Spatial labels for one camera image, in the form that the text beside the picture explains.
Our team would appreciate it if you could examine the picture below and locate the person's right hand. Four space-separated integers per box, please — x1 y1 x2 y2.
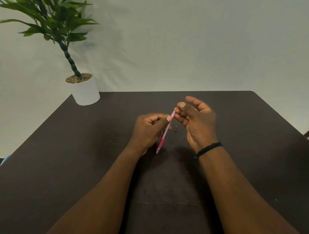
173 95 220 155

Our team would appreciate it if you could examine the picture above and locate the person's left hand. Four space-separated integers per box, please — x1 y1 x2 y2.
127 113 173 156

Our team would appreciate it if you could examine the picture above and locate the pink mechanical pencil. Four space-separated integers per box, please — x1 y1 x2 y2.
155 110 176 155

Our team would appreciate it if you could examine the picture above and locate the person's left forearm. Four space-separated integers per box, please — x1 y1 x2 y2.
46 147 145 234

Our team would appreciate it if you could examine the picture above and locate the person's right forearm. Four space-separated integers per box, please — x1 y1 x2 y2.
197 146 301 234

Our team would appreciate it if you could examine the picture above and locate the black wristband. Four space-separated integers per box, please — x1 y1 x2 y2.
194 141 223 160

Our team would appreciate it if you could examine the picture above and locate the white plant pot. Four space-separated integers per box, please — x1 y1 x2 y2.
65 73 101 106

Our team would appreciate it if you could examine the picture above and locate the green artificial plant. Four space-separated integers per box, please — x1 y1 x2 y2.
0 0 99 81

